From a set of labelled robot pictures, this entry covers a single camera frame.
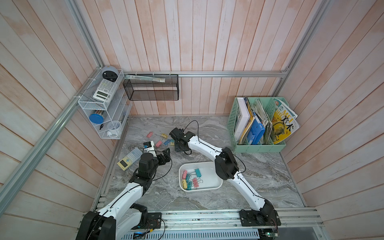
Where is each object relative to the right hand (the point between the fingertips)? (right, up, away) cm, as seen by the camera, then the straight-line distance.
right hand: (179, 147), depth 102 cm
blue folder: (+47, +12, -16) cm, 51 cm away
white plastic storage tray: (+12, -16, -14) cm, 24 cm away
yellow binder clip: (-11, +8, +5) cm, 15 cm away
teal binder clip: (+7, -20, -19) cm, 28 cm away
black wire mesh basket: (-25, +41, +5) cm, 49 cm away
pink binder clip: (+4, -14, -15) cm, 21 cm away
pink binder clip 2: (-22, +9, +5) cm, 24 cm away
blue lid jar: (-41, +19, -26) cm, 52 cm away
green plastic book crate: (+60, +29, -7) cm, 67 cm away
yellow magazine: (+67, +17, -10) cm, 70 cm away
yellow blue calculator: (-30, -5, -7) cm, 32 cm away
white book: (+38, +19, -16) cm, 46 cm away
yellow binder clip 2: (+4, -19, -19) cm, 27 cm away
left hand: (-8, 0, -16) cm, 18 cm away
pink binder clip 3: (-15, +2, +2) cm, 15 cm away
